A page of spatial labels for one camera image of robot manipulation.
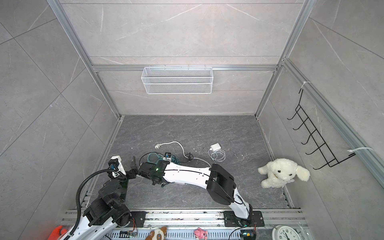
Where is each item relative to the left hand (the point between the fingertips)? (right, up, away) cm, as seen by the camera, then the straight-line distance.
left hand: (125, 156), depth 71 cm
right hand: (+17, -13, +10) cm, 23 cm away
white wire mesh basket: (+22, +47, +29) cm, 59 cm away
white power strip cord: (+9, +2, +28) cm, 29 cm away
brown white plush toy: (+17, -35, -4) cm, 39 cm away
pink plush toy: (+37, -35, -4) cm, 51 cm away
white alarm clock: (+75, -34, -4) cm, 83 cm away
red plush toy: (-31, -35, -3) cm, 47 cm away
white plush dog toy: (+77, -7, 0) cm, 77 cm away
